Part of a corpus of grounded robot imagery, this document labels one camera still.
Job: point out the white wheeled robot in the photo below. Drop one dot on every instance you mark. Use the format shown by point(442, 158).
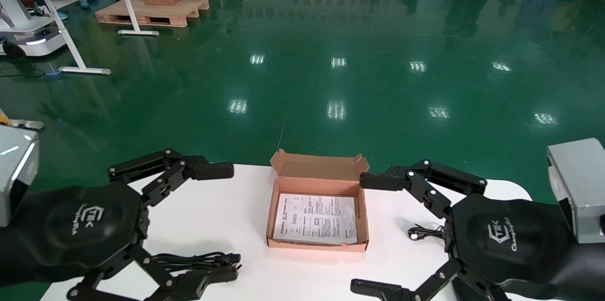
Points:
point(28, 27)

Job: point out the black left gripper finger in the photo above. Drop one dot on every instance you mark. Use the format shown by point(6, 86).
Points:
point(212, 171)

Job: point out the wooden pallet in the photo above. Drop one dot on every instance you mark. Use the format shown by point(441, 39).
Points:
point(160, 10)

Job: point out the printed white instruction sheet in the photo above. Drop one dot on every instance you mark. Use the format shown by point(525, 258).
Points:
point(314, 218)

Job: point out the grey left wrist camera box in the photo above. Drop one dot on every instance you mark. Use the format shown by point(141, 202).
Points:
point(14, 173)

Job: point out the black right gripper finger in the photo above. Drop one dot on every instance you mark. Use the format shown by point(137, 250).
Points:
point(378, 180)
point(378, 290)

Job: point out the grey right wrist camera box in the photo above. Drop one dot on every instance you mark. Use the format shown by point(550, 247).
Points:
point(581, 183)

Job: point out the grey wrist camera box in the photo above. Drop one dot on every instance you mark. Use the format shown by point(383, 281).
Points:
point(581, 183)
point(14, 173)

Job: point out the brown cardboard storage box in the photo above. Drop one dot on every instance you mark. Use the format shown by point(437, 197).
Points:
point(316, 168)

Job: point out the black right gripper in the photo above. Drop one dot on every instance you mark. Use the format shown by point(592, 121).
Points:
point(510, 239)

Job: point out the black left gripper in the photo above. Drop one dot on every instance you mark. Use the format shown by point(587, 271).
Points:
point(71, 230)

